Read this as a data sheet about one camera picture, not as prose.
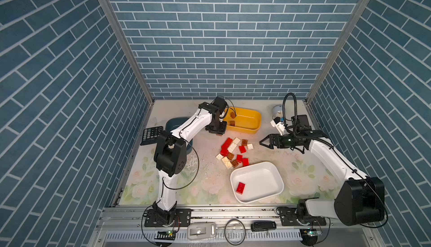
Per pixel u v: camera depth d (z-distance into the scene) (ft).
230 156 3.00
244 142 3.26
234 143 3.17
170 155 1.69
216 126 2.57
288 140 2.32
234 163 2.92
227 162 2.95
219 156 3.06
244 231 2.29
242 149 3.16
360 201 1.38
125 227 2.43
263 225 2.27
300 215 2.23
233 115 3.57
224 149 3.15
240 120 3.63
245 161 2.98
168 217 2.10
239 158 3.00
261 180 2.82
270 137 2.37
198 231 2.27
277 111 3.51
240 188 2.64
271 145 2.37
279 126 2.53
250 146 3.16
